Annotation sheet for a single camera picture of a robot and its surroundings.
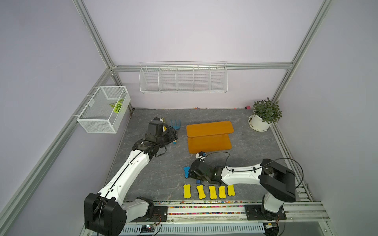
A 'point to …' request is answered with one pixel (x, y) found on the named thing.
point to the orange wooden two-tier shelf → (209, 137)
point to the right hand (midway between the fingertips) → (186, 170)
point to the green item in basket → (117, 105)
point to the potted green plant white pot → (266, 113)
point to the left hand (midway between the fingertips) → (175, 134)
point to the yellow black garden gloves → (163, 120)
